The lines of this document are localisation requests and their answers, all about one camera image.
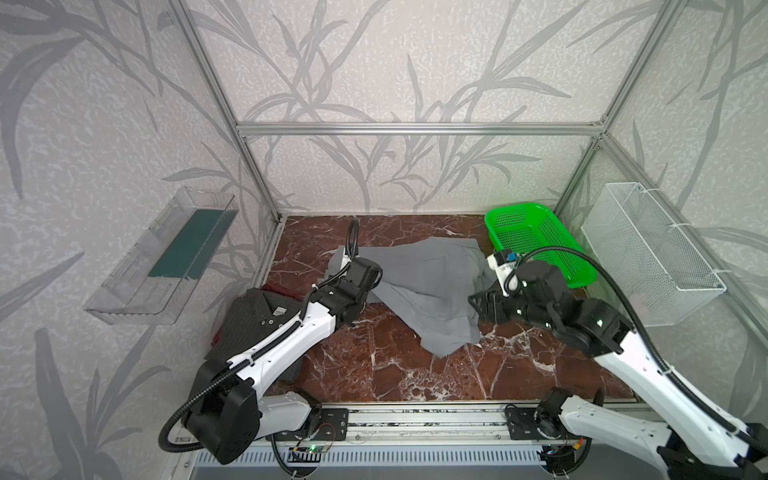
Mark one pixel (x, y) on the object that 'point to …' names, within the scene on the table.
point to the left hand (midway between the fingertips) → (351, 268)
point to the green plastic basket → (520, 227)
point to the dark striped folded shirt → (250, 318)
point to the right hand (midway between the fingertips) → (478, 285)
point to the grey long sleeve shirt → (427, 284)
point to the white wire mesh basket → (662, 273)
